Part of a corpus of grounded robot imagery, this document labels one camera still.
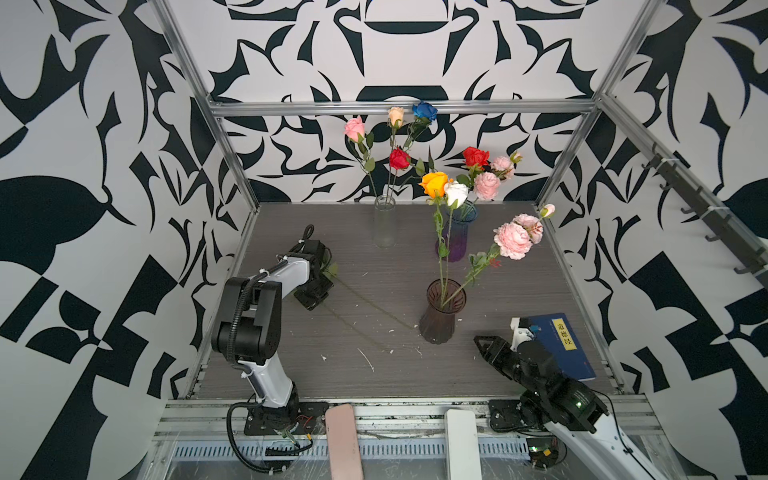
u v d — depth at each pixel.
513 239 0.60
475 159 0.87
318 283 0.83
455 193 0.65
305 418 0.72
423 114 0.83
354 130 0.77
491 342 0.74
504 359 0.70
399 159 0.78
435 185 0.68
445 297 0.77
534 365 0.59
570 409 0.56
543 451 0.71
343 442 0.69
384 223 1.02
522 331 0.74
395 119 0.85
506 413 0.74
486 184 0.79
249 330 0.47
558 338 0.86
